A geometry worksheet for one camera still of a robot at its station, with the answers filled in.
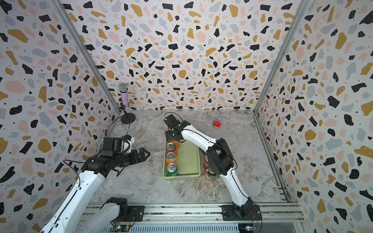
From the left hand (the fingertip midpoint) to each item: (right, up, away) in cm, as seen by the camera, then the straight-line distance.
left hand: (144, 155), depth 76 cm
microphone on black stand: (-27, +20, +38) cm, 51 cm away
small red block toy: (+43, +16, +37) cm, 59 cm away
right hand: (+12, +8, +19) cm, 24 cm away
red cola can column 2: (+33, -7, +8) cm, 34 cm away
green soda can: (+14, -8, +3) cm, 17 cm away
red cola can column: (+12, +2, +12) cm, 17 cm away
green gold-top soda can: (+35, -13, +4) cm, 38 cm away
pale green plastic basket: (+22, -8, +16) cm, 29 cm away
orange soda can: (+14, +4, +16) cm, 22 cm away
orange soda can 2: (+13, -3, +7) cm, 15 cm away
